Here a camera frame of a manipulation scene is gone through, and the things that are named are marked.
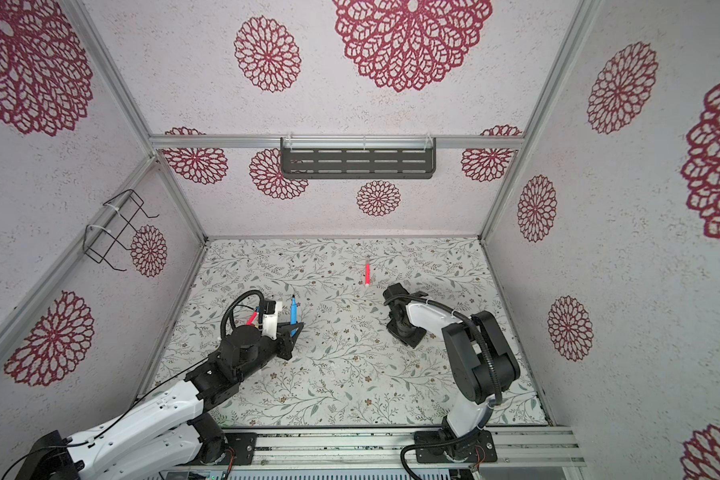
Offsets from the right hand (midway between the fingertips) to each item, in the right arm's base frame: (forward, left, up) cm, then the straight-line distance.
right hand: (398, 331), depth 94 cm
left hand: (-8, +28, +14) cm, 32 cm away
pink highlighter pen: (+23, +10, 0) cm, 25 cm away
